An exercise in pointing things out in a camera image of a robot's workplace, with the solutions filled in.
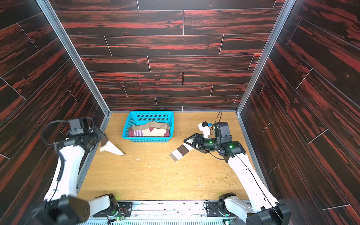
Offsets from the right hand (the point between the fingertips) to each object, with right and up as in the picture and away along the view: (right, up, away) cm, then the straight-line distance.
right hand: (190, 142), depth 72 cm
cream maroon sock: (-28, +3, +31) cm, 42 cm away
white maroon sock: (-51, -4, +15) cm, 53 cm away
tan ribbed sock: (-24, +9, +33) cm, 42 cm away
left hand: (-49, +4, +6) cm, 50 cm away
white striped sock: (-5, -10, +23) cm, 26 cm away
